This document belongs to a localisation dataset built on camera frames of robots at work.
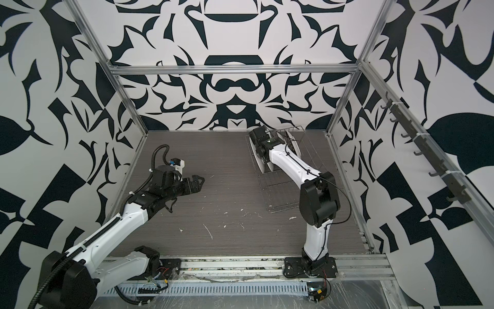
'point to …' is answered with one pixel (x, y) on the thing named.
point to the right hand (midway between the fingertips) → (279, 147)
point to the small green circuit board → (316, 291)
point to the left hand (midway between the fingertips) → (196, 177)
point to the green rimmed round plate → (261, 163)
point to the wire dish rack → (280, 188)
